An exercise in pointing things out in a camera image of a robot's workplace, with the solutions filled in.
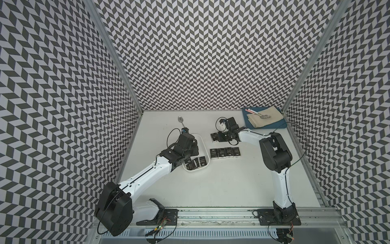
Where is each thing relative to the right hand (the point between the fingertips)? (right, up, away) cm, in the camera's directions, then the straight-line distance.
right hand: (217, 138), depth 102 cm
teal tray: (+46, +10, +5) cm, 47 cm away
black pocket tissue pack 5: (-2, +2, -1) cm, 3 cm away
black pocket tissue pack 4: (+11, -7, -8) cm, 16 cm away
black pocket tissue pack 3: (+6, -7, -8) cm, 12 cm away
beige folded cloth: (+30, +14, +11) cm, 35 cm away
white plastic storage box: (-10, -7, -8) cm, 14 cm away
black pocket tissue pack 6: (-16, -14, -16) cm, 26 cm away
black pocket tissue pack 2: (+2, -7, -8) cm, 11 cm away
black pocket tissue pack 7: (-10, -12, -13) cm, 20 cm away
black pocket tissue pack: (-3, -8, -8) cm, 12 cm away
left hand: (-14, -3, -19) cm, 24 cm away
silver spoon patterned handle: (-26, +13, +10) cm, 31 cm away
